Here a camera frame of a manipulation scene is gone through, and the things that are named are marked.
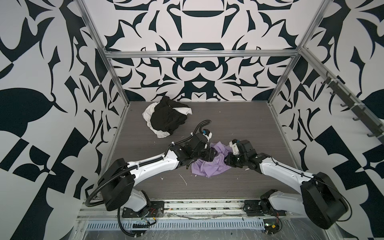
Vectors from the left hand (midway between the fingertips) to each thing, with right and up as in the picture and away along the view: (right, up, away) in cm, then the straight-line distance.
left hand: (215, 148), depth 78 cm
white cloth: (-41, +21, +24) cm, 52 cm away
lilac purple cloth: (+2, -10, +5) cm, 12 cm away
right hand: (+6, -7, +7) cm, 12 cm away
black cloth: (-29, +16, +19) cm, 38 cm away
